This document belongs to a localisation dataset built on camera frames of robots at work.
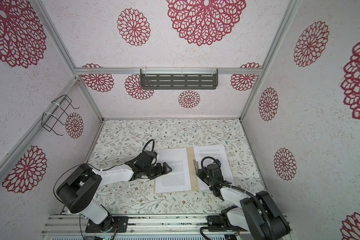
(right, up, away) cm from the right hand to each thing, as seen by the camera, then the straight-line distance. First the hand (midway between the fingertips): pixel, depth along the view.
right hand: (197, 169), depth 90 cm
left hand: (-19, -2, -2) cm, 19 cm away
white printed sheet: (+15, +9, +10) cm, 20 cm away
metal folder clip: (0, +1, +4) cm, 4 cm away
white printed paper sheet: (-12, -5, -1) cm, 13 cm away
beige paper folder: (-3, -4, -1) cm, 5 cm away
